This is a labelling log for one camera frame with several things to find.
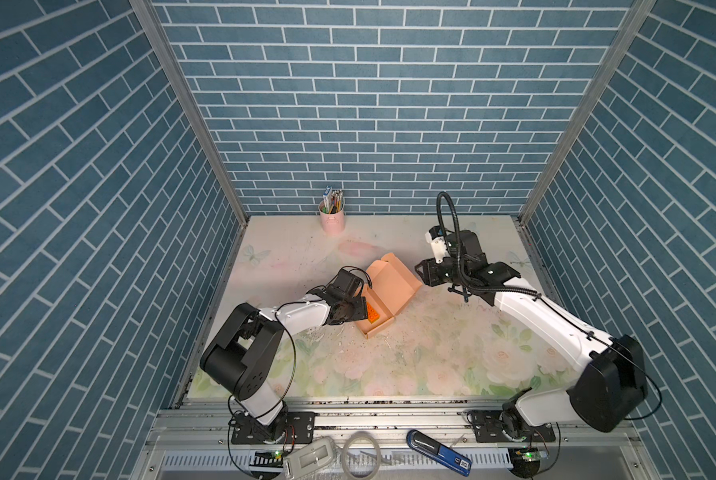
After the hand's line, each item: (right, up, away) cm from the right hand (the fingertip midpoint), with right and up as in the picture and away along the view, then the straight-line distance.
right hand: (419, 262), depth 83 cm
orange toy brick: (-13, -17, +9) cm, 23 cm away
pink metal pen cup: (-28, +16, +25) cm, 41 cm away
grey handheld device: (-28, -44, -14) cm, 54 cm away
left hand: (-16, -16, +10) cm, 25 cm away
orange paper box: (-7, -8, +10) cm, 15 cm away
